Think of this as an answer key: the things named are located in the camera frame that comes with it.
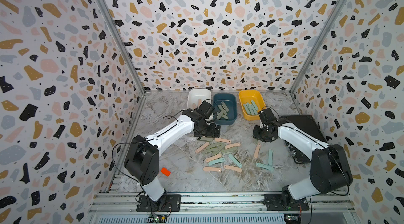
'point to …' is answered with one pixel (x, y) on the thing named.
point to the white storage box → (195, 97)
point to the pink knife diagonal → (202, 147)
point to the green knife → (224, 106)
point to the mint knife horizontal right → (264, 166)
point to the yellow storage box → (246, 96)
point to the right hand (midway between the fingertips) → (254, 135)
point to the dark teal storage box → (230, 100)
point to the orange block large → (165, 171)
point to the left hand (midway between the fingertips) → (214, 134)
